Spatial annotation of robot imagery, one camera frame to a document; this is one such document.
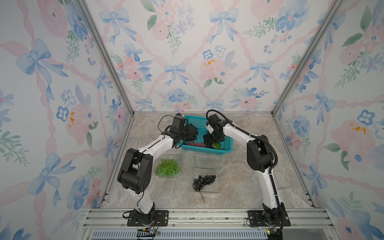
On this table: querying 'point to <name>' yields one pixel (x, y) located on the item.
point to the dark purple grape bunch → (199, 183)
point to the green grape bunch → (168, 167)
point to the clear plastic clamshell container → (172, 156)
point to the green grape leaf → (216, 145)
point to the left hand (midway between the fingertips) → (194, 128)
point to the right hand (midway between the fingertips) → (208, 140)
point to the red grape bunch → (202, 144)
